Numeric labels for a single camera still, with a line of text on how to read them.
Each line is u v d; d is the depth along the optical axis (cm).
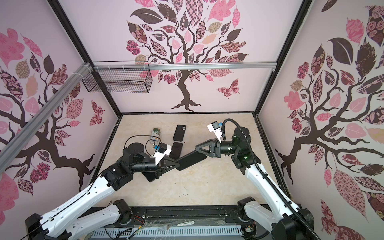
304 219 38
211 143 58
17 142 52
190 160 62
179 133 108
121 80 122
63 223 41
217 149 57
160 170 57
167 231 70
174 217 74
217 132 60
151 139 56
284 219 38
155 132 100
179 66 93
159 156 56
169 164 63
